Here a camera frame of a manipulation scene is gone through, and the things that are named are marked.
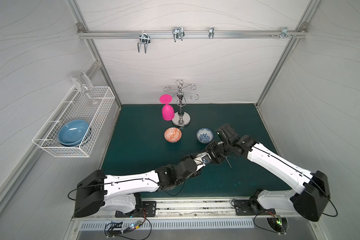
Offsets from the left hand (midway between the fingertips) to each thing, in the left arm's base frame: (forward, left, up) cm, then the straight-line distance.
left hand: (199, 157), depth 74 cm
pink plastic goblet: (+29, +18, +2) cm, 34 cm away
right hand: (+2, 0, +1) cm, 2 cm away
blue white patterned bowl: (+24, -6, -16) cm, 29 cm away
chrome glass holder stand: (+38, +10, -16) cm, 43 cm away
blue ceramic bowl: (+2, +55, +18) cm, 58 cm away
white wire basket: (+17, +60, +18) cm, 66 cm away
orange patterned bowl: (+24, +16, -16) cm, 32 cm away
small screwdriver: (-3, -11, +8) cm, 14 cm away
